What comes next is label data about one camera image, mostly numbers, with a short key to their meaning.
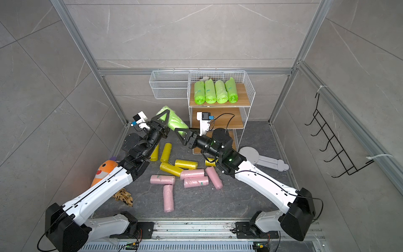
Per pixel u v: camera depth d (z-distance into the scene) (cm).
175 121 60
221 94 70
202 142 56
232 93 69
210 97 70
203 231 75
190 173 88
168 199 80
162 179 86
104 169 85
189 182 84
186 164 92
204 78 90
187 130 60
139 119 60
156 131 59
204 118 56
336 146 66
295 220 38
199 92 70
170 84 101
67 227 37
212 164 93
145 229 73
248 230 73
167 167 91
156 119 59
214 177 88
